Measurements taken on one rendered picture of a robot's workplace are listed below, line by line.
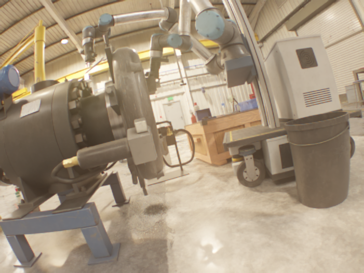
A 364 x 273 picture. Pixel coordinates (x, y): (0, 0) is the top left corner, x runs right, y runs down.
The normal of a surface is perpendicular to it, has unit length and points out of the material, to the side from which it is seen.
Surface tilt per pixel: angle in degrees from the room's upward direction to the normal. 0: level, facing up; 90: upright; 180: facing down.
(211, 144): 90
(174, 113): 90
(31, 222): 90
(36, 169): 125
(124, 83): 78
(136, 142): 112
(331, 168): 93
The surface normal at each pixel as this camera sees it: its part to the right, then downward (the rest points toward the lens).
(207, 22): -0.58, 0.27
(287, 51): -0.25, 0.11
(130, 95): 0.20, -0.06
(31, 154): 0.26, 0.30
